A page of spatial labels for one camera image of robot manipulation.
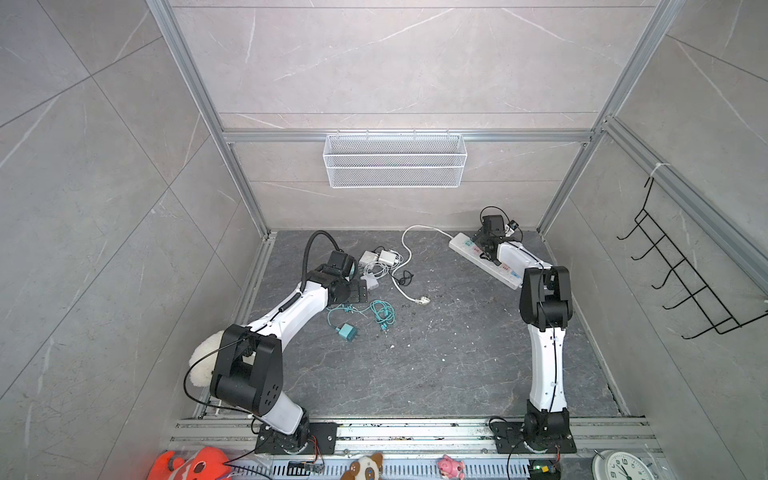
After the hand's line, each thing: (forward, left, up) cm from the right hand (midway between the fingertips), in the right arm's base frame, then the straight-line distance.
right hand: (489, 241), depth 110 cm
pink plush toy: (-69, +24, -2) cm, 73 cm away
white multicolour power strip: (0, +8, -2) cm, 8 cm away
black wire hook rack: (-37, -30, +26) cm, 55 cm away
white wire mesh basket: (+15, +36, +25) cm, 47 cm away
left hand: (-24, +49, +6) cm, 55 cm away
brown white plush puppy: (-69, +44, -2) cm, 81 cm away
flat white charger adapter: (-16, +44, -2) cm, 47 cm away
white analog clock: (-69, -15, -2) cm, 71 cm away
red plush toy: (-68, +78, +4) cm, 103 cm away
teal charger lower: (-35, +50, -3) cm, 61 cm away
